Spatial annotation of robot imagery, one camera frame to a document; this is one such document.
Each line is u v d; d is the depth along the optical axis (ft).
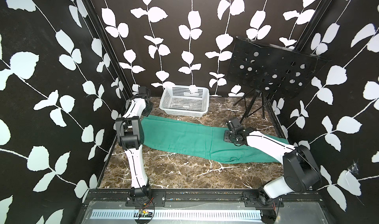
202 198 2.46
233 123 2.32
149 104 2.86
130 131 1.92
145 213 2.33
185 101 3.88
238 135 2.14
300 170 1.44
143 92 2.73
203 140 3.13
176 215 2.30
